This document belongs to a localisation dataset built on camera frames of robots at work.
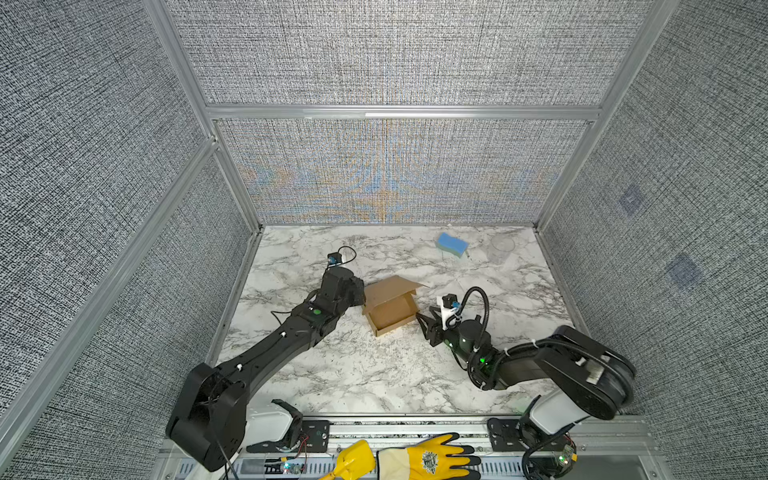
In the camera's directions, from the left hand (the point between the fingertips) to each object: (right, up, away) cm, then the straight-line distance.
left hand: (359, 284), depth 85 cm
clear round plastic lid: (+50, +12, +22) cm, 56 cm away
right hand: (+19, -8, +1) cm, 20 cm away
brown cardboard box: (+9, -4, -8) cm, 13 cm away
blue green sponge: (+34, +12, +28) cm, 46 cm away
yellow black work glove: (+19, -38, -17) cm, 46 cm away
